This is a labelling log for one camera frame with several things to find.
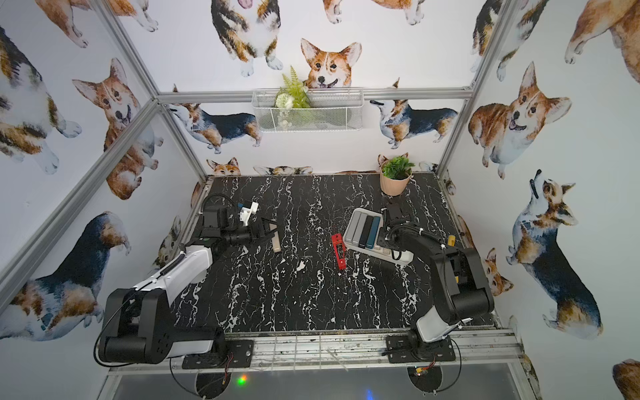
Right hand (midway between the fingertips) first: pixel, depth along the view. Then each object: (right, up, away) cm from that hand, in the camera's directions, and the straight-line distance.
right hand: (385, 237), depth 94 cm
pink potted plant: (+6, +25, +12) cm, 28 cm away
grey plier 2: (-10, +2, +4) cm, 11 cm away
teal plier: (-4, +1, +4) cm, 6 cm away
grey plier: (-12, +4, +7) cm, 14 cm away
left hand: (-37, +5, -12) cm, 39 cm away
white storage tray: (-9, +1, +4) cm, 9 cm away
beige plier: (-42, -2, +2) cm, 42 cm away
